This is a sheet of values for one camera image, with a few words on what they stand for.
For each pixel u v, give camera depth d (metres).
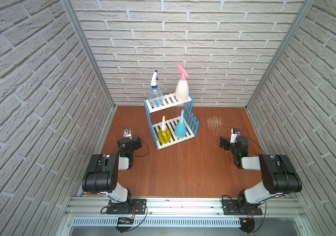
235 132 0.83
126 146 0.73
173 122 1.07
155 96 0.87
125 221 0.71
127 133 0.81
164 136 1.00
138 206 0.73
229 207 0.74
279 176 0.46
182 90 0.80
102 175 0.46
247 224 0.69
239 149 0.74
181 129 0.91
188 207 0.76
